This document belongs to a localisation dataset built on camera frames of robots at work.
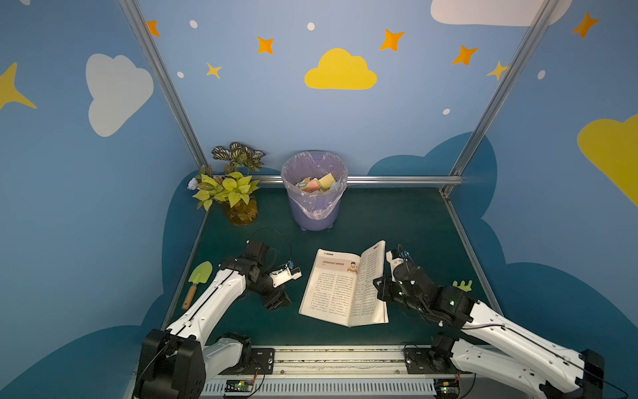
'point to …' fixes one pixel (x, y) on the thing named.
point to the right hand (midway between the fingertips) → (375, 279)
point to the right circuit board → (447, 388)
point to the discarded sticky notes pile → (321, 184)
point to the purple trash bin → (307, 224)
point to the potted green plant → (232, 186)
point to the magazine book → (341, 288)
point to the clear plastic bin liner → (316, 165)
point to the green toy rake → (465, 288)
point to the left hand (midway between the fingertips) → (282, 289)
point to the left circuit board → (238, 386)
